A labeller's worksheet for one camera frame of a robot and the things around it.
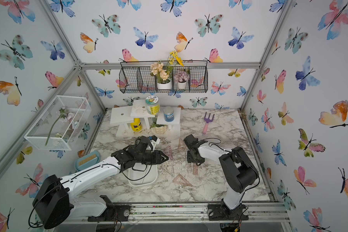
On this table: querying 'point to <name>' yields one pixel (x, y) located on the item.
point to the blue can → (168, 113)
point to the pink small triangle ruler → (185, 181)
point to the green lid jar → (152, 105)
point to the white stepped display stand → (123, 116)
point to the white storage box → (138, 170)
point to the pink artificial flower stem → (62, 112)
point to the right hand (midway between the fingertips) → (194, 157)
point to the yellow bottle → (136, 125)
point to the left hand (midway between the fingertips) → (168, 158)
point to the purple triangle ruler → (169, 152)
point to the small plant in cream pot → (158, 129)
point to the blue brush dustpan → (84, 162)
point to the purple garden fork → (207, 120)
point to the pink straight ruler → (195, 169)
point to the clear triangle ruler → (176, 168)
